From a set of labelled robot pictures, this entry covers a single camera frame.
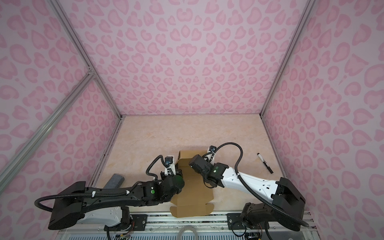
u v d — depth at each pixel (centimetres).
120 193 49
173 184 56
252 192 43
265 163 93
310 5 69
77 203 47
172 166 67
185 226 73
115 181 84
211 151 70
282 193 46
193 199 76
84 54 84
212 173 56
